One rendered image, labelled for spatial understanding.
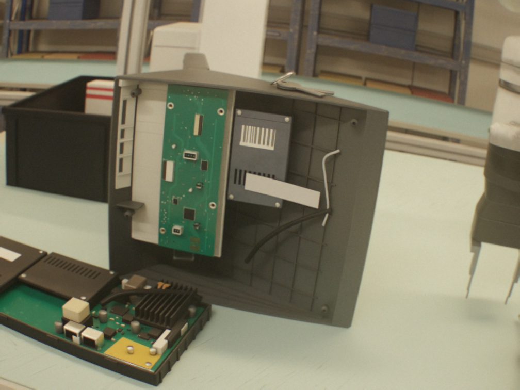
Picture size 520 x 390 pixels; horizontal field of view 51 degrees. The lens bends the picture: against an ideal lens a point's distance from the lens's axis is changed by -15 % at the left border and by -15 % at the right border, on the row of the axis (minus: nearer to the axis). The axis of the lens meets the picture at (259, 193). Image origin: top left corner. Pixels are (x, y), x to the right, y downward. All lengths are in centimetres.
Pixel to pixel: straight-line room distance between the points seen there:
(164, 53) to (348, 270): 63
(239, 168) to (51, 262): 21
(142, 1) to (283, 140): 74
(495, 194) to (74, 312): 42
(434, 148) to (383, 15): 232
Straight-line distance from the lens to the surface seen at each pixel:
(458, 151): 194
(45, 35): 526
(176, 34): 107
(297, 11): 412
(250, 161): 55
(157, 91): 57
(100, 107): 105
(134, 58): 124
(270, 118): 54
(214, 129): 55
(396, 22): 417
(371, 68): 464
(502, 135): 55
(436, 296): 67
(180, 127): 56
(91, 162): 81
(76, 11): 460
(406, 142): 190
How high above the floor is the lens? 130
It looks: 19 degrees down
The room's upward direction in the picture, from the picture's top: 6 degrees clockwise
